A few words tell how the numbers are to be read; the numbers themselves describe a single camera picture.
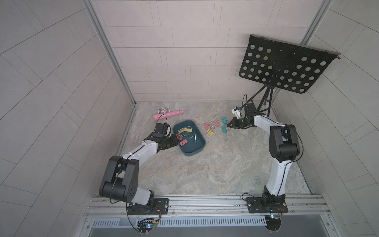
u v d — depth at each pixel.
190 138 0.94
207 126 1.01
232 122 0.91
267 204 0.64
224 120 1.05
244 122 0.84
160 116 1.06
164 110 1.09
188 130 0.97
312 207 0.71
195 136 0.94
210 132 0.97
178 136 0.96
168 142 0.77
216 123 1.02
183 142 0.93
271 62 0.76
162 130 0.71
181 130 0.97
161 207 0.71
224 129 0.98
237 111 0.92
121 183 0.42
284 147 0.53
